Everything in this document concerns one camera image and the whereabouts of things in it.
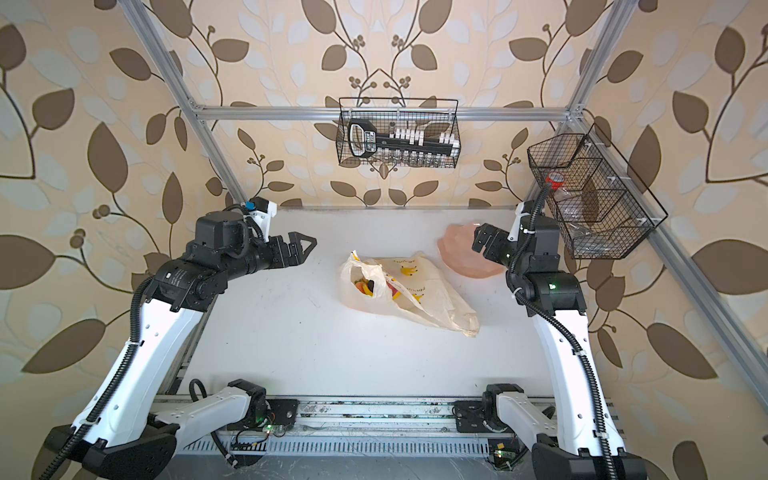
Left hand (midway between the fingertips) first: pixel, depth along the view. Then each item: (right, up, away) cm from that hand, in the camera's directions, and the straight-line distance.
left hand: (302, 240), depth 65 cm
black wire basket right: (+73, +8, +8) cm, 73 cm away
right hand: (+44, 0, +4) cm, 44 cm away
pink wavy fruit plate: (+42, -4, +40) cm, 58 cm away
